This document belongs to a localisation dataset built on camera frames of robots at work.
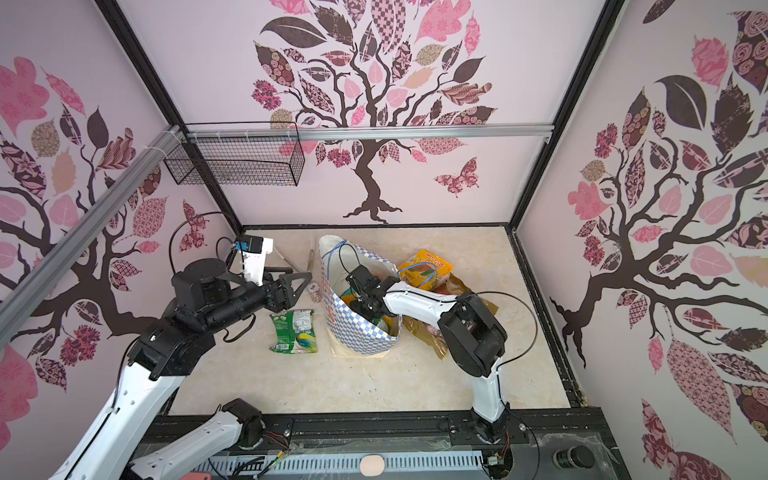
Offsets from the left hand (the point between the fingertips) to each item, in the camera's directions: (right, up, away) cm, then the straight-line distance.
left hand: (301, 279), depth 62 cm
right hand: (+9, -12, +28) cm, 32 cm away
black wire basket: (-30, +38, +32) cm, 59 cm away
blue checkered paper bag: (+9, -15, +12) cm, 21 cm away
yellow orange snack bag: (+31, -1, +35) cm, 47 cm away
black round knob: (+59, -39, +1) cm, 71 cm away
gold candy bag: (+31, -18, +22) cm, 43 cm away
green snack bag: (-10, -18, +25) cm, 33 cm away
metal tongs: (-11, +5, +47) cm, 49 cm away
